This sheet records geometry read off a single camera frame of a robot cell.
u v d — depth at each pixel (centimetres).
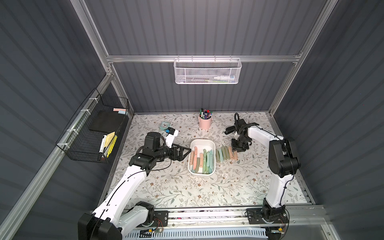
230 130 105
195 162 91
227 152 97
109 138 72
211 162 91
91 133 73
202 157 94
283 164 53
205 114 102
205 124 108
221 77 89
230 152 96
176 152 66
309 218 73
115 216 40
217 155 96
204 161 93
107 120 77
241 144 84
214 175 88
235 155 96
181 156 66
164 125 110
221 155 96
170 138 67
